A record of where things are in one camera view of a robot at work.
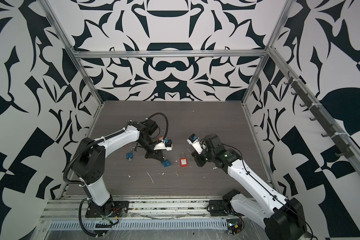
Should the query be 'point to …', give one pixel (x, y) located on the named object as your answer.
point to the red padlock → (183, 160)
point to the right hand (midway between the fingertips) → (194, 152)
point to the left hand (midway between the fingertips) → (162, 155)
